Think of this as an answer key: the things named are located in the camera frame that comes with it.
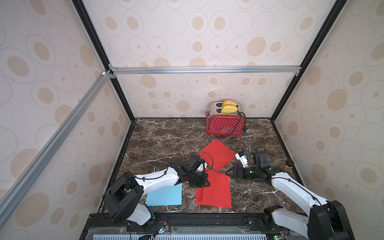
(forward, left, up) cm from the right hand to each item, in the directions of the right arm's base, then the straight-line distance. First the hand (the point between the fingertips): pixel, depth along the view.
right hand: (230, 175), depth 81 cm
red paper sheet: (-8, +6, -7) cm, 12 cm away
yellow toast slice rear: (+46, -2, +14) cm, 48 cm away
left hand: (-7, +9, +1) cm, 11 cm away
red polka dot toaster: (+34, +2, +5) cm, 35 cm away
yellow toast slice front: (+40, -1, +13) cm, 43 cm away
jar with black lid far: (+8, -33, 0) cm, 34 cm away
